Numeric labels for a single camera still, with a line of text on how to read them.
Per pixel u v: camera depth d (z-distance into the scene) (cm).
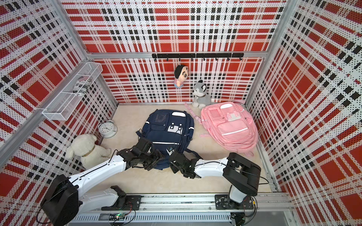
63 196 40
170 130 101
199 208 74
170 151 74
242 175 44
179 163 64
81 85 74
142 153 65
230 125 101
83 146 77
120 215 70
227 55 89
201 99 111
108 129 101
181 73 91
